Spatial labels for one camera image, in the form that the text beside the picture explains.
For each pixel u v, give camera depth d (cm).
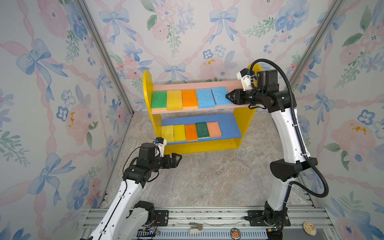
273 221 68
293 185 54
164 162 67
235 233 70
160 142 69
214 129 90
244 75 60
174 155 68
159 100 68
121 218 42
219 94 71
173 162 67
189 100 68
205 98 69
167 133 88
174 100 67
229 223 73
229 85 77
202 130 90
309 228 72
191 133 88
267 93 52
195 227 70
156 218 73
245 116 75
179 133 88
